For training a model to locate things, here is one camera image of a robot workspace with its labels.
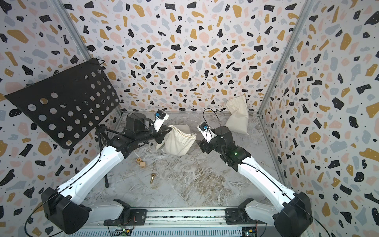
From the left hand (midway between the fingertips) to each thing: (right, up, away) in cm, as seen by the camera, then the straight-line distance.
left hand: (171, 127), depth 73 cm
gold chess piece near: (-14, -28, +14) cm, 34 cm away
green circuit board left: (-22, -50, -3) cm, 55 cm away
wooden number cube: (-24, -21, +18) cm, 37 cm away
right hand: (+15, -4, +3) cm, 16 cm away
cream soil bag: (+2, -7, +4) cm, 9 cm away
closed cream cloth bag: (+43, +4, +35) cm, 55 cm away
